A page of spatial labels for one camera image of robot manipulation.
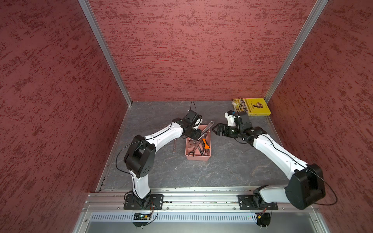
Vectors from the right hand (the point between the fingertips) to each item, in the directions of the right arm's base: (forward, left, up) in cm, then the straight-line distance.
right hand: (217, 132), depth 83 cm
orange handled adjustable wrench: (-4, +6, -9) cm, 12 cm away
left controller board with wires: (-40, +42, -18) cm, 61 cm away
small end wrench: (-4, +27, -16) cm, 31 cm away
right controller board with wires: (-41, -20, -18) cm, 48 cm away
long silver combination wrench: (-5, +14, -11) cm, 18 cm away
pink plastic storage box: (-3, +10, -17) cm, 20 cm away
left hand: (+1, +13, -7) cm, 15 cm away
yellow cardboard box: (+32, -36, -14) cm, 50 cm away
